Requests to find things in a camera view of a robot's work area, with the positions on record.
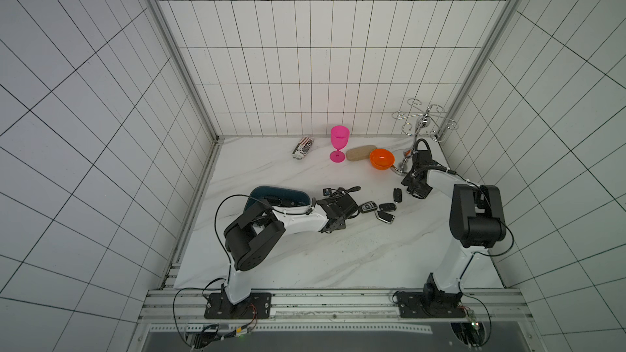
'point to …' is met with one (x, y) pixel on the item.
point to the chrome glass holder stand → (427, 116)
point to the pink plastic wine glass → (340, 135)
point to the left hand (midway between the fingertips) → (329, 225)
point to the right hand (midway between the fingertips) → (415, 182)
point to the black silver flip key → (385, 217)
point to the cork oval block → (359, 153)
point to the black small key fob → (387, 207)
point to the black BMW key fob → (369, 206)
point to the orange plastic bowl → (381, 159)
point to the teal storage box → (278, 196)
